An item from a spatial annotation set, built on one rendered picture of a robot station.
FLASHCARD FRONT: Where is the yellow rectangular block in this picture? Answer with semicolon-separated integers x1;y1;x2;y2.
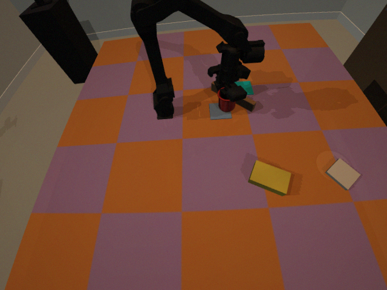
248;160;291;196

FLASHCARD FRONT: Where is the tan flat rectangular block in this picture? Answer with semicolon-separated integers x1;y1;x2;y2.
325;158;361;190

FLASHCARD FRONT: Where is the dark red cup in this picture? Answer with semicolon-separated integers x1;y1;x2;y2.
218;90;235;112

